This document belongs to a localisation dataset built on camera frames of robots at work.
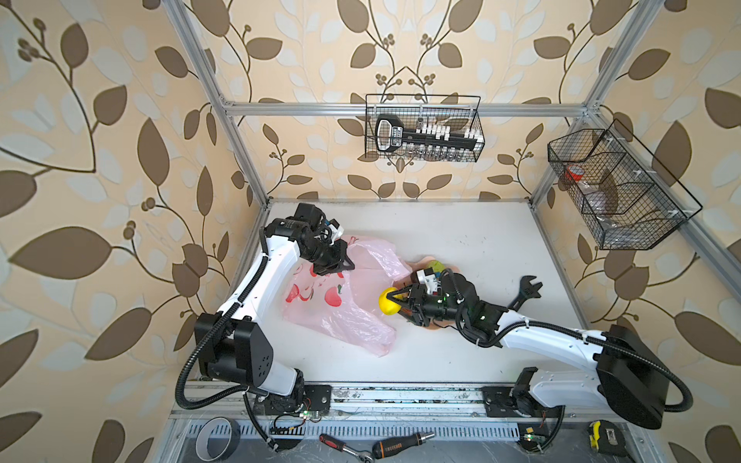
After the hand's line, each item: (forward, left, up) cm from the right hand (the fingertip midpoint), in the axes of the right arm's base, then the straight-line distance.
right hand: (389, 304), depth 73 cm
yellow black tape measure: (-28, -50, -14) cm, 59 cm away
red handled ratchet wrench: (-28, +12, -17) cm, 35 cm away
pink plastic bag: (+1, +11, -1) cm, 11 cm away
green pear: (+17, -16, -9) cm, 25 cm away
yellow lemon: (0, +1, 0) cm, 1 cm away
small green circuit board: (-27, -34, -19) cm, 48 cm away
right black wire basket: (+19, -62, +17) cm, 67 cm away
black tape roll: (-24, +47, -18) cm, 56 cm away
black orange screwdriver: (-28, +2, -14) cm, 32 cm away
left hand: (+11, +9, +3) cm, 14 cm away
